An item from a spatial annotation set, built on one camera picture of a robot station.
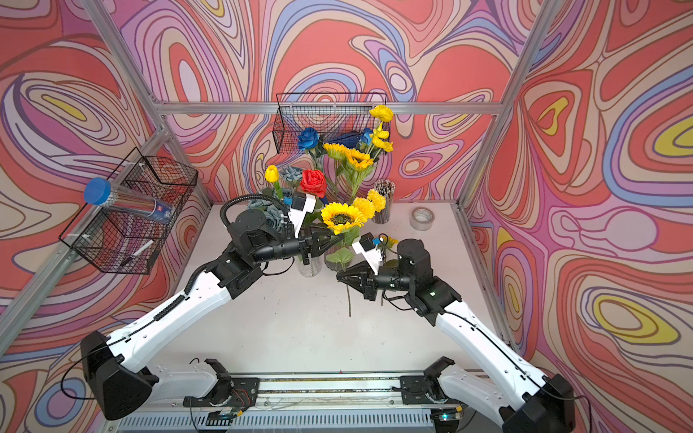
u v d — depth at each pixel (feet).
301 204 1.74
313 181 2.32
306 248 1.75
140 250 2.41
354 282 2.11
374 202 2.44
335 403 2.40
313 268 3.10
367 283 1.89
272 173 2.08
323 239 1.96
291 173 2.39
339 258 2.00
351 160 2.31
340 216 1.89
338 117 3.13
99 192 2.03
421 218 3.74
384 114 2.35
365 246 1.91
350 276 2.12
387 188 3.31
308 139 2.45
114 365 1.26
